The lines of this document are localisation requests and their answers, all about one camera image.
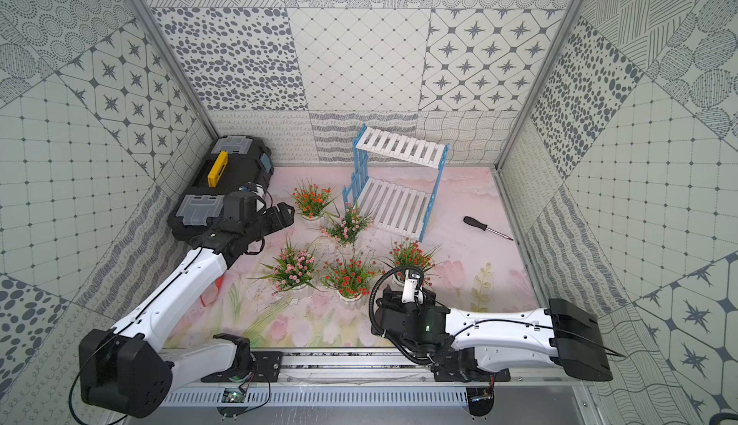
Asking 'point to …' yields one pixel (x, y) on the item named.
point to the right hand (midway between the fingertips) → (403, 291)
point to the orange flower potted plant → (310, 200)
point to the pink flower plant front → (291, 272)
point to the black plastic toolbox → (230, 162)
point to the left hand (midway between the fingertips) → (290, 212)
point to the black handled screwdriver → (482, 226)
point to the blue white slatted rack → (394, 179)
